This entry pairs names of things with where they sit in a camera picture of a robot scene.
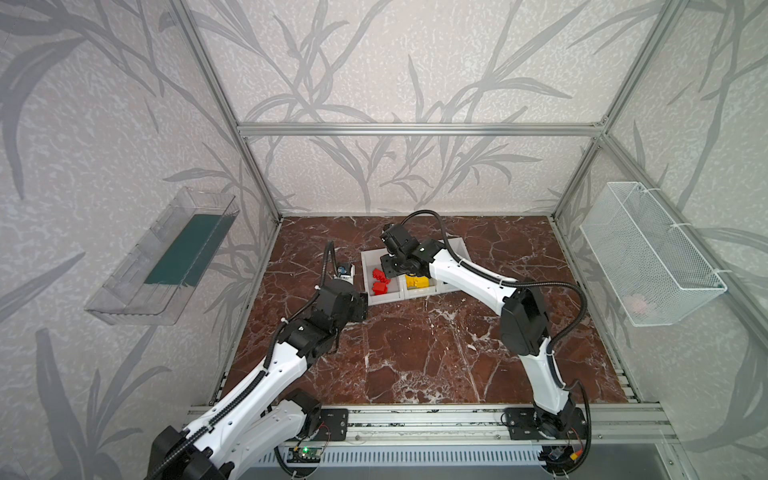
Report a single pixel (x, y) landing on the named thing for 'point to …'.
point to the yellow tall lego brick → (418, 282)
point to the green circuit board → (304, 455)
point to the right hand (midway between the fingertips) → (389, 255)
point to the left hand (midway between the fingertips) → (361, 285)
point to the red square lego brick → (379, 288)
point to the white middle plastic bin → (410, 293)
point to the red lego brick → (380, 275)
